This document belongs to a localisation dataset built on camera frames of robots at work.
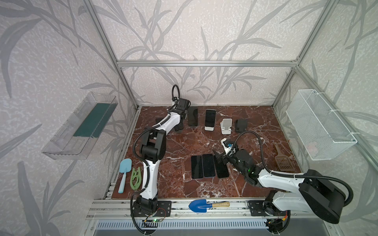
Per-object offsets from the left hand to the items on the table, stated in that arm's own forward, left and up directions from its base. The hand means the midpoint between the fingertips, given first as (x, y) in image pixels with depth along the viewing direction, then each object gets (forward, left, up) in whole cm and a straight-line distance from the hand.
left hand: (176, 112), depth 103 cm
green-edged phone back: (-4, -24, 0) cm, 25 cm away
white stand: (-7, -24, -9) cm, 27 cm away
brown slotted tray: (-32, -70, -10) cm, 77 cm away
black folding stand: (-7, -46, -5) cm, 47 cm away
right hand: (-27, -28, +4) cm, 39 cm away
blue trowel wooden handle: (-56, -17, -9) cm, 59 cm away
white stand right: (-7, -35, -5) cm, 37 cm away
